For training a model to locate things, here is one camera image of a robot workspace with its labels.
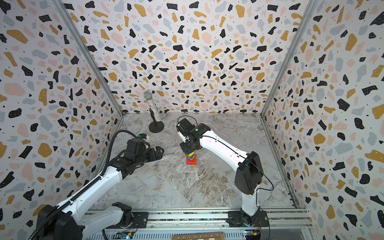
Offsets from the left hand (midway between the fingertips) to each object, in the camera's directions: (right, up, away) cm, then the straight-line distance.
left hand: (157, 149), depth 82 cm
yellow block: (+19, -2, -5) cm, 20 cm away
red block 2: (+18, -10, +10) cm, 23 cm away
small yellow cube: (+19, -6, +8) cm, 21 cm away
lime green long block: (+19, -12, +11) cm, 25 cm away
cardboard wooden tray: (+29, -37, -14) cm, 49 cm away
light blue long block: (+16, -12, +11) cm, 23 cm away
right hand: (+15, +2, 0) cm, 15 cm away
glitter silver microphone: (-7, +31, +6) cm, 32 cm away
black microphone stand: (-10, +13, +31) cm, 35 cm away
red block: (+19, -8, +9) cm, 23 cm away
